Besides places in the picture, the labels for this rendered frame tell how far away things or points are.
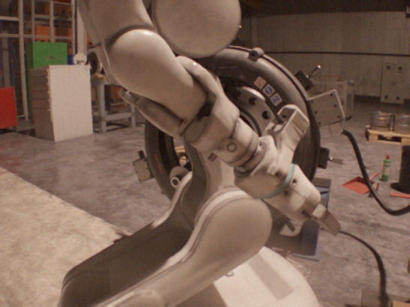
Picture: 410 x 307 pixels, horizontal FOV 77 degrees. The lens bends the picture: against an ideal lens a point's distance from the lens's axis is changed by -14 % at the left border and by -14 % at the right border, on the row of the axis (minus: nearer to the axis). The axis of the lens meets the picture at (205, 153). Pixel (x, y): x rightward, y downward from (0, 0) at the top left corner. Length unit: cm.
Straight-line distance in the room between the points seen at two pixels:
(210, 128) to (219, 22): 23
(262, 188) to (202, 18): 29
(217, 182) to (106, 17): 39
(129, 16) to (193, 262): 45
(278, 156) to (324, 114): 66
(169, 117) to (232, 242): 34
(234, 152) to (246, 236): 28
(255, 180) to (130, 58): 22
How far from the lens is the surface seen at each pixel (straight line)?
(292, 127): 41
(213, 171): 58
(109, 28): 33
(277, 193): 41
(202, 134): 34
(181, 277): 61
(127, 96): 78
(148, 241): 75
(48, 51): 832
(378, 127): 518
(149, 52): 31
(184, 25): 50
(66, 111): 484
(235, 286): 87
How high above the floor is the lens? 85
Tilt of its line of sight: 14 degrees down
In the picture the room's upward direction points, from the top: straight up
